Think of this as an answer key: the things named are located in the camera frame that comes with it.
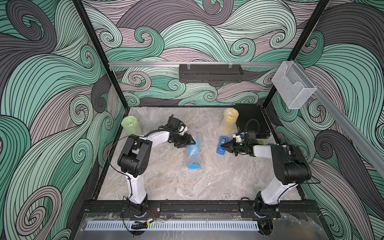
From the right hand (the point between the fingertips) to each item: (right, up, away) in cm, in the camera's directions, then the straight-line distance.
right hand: (220, 145), depth 92 cm
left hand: (-18, +2, 0) cm, 18 cm away
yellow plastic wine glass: (+7, +19, +2) cm, 20 cm away
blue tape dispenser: (+2, +4, +3) cm, 5 cm away
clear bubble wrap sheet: (-55, +13, -5) cm, 56 cm away
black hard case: (+16, +18, -9) cm, 25 cm away
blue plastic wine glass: (-17, -2, -5) cm, 18 cm away
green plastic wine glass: (-55, +13, -5) cm, 56 cm away
